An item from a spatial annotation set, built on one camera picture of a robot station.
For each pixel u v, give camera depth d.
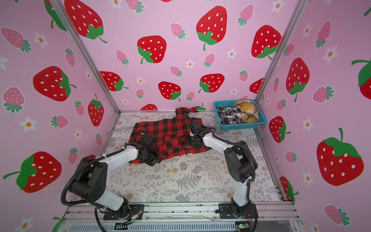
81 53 0.84
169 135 1.03
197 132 0.74
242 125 1.04
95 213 0.69
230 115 1.06
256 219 0.67
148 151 0.72
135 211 0.74
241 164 0.50
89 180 0.45
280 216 0.73
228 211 0.73
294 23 0.73
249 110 1.07
